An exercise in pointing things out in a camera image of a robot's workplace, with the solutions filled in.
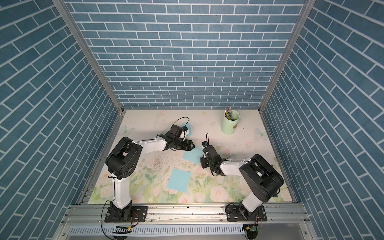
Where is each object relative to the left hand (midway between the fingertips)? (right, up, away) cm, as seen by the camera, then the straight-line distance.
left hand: (193, 147), depth 97 cm
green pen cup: (+24, +13, +2) cm, 27 cm away
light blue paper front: (-8, -17, -12) cm, 22 cm away
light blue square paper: (-3, +14, -6) cm, 16 cm away
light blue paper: (+1, -5, 0) cm, 5 cm away
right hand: (+7, -7, -2) cm, 10 cm away
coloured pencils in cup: (+23, +22, +2) cm, 32 cm away
